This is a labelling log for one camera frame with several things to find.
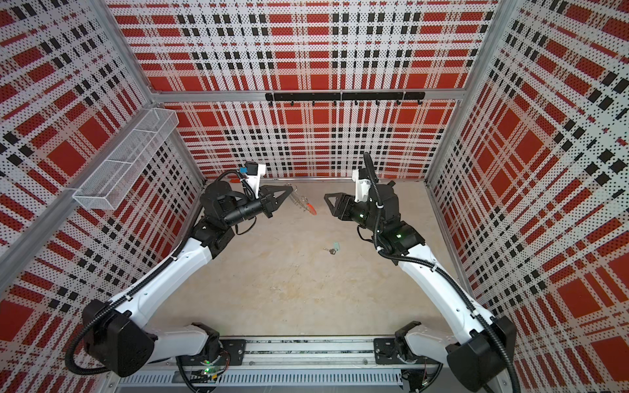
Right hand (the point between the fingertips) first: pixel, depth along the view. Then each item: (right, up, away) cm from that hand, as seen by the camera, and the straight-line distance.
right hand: (329, 199), depth 68 cm
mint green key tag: (+3, -18, +30) cm, 35 cm away
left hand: (-11, +2, 0) cm, 11 cm away
